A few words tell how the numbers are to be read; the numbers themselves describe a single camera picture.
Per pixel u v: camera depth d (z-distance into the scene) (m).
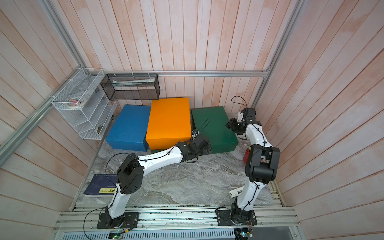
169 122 0.84
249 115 0.75
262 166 0.51
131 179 0.49
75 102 0.74
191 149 0.66
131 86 1.04
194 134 0.79
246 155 0.96
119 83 0.89
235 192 0.80
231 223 0.73
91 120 0.78
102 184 0.84
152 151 0.86
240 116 0.88
